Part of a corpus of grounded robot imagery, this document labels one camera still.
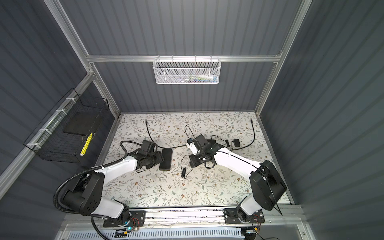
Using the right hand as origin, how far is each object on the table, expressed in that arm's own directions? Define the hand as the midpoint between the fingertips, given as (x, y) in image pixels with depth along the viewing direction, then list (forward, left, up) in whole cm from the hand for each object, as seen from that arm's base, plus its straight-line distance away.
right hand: (193, 161), depth 85 cm
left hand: (+4, +20, -5) cm, 21 cm away
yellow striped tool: (-2, +50, +21) cm, 54 cm away
